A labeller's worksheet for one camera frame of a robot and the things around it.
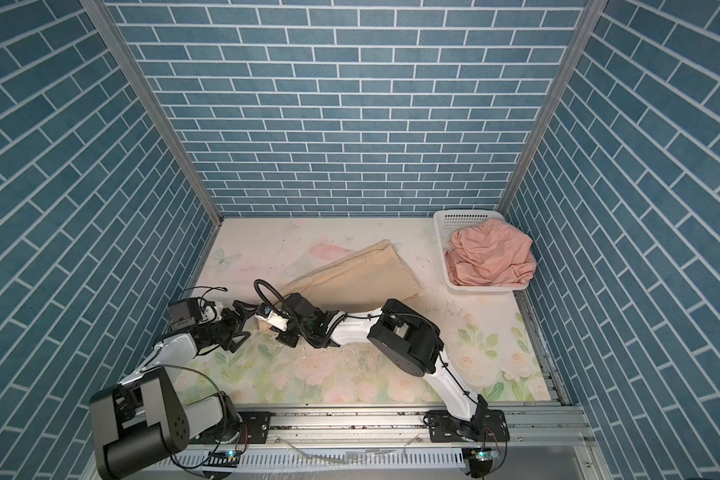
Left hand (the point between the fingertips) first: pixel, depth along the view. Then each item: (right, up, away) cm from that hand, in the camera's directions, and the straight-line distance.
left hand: (255, 316), depth 87 cm
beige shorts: (+31, +9, +14) cm, 35 cm away
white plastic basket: (+63, +30, +25) cm, 74 cm away
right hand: (+4, -2, +1) cm, 5 cm away
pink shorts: (+74, +18, +13) cm, 78 cm away
